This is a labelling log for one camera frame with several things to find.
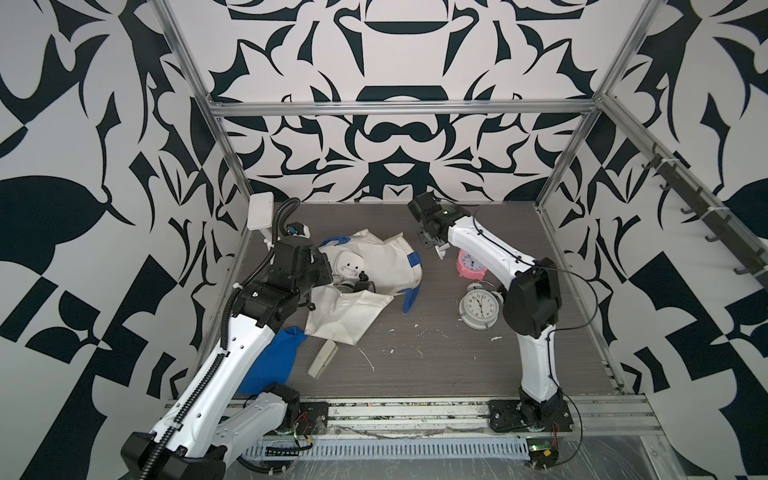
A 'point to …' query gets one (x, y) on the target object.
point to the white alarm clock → (479, 305)
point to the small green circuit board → (542, 453)
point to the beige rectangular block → (323, 359)
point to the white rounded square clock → (348, 265)
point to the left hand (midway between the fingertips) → (319, 254)
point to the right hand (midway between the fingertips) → (436, 228)
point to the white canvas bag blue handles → (395, 270)
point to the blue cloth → (274, 362)
